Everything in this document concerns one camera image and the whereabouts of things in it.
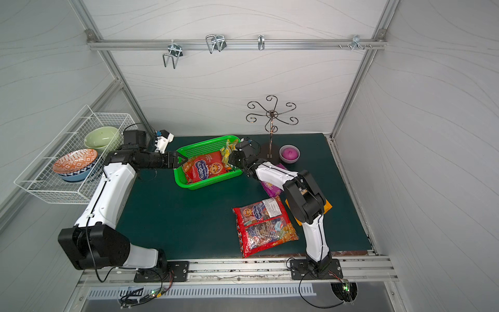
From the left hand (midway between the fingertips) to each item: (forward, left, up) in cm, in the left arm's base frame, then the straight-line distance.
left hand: (181, 159), depth 78 cm
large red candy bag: (-19, -34, -21) cm, 44 cm away
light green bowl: (+2, +28, +9) cm, 30 cm away
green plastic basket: (+23, 0, -19) cm, 30 cm away
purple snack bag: (-3, -38, -20) cm, 43 cm away
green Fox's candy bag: (+15, -18, -8) cm, 24 cm away
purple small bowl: (+20, -48, -18) cm, 55 cm away
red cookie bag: (+11, -3, -20) cm, 24 cm away
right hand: (+12, -17, -11) cm, 24 cm away
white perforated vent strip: (-42, +20, -25) cm, 53 cm away
